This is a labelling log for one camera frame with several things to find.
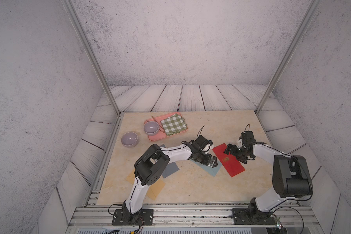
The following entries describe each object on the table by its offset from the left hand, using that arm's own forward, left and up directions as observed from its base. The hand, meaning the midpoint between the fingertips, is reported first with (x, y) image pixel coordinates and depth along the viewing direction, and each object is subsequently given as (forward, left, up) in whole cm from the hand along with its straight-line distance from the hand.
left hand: (214, 164), depth 88 cm
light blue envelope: (-3, +1, -3) cm, 4 cm away
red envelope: (+1, -12, -2) cm, 12 cm away
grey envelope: (0, +26, -5) cm, 26 cm away
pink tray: (+26, +33, -4) cm, 42 cm away
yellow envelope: (-12, +35, -4) cm, 38 cm away
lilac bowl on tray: (+29, +41, 0) cm, 50 cm away
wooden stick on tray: (+33, +35, -2) cm, 48 cm away
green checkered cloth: (+34, +24, -2) cm, 41 cm away
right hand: (+7, -12, 0) cm, 14 cm away
